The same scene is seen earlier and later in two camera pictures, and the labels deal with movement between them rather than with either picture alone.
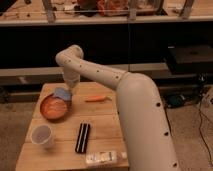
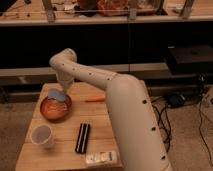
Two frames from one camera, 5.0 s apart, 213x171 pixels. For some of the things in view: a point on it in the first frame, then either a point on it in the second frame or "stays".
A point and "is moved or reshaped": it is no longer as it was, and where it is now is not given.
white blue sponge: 63,93 is moved or reshaped
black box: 189,59 stays
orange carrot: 98,98 stays
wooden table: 74,129 stays
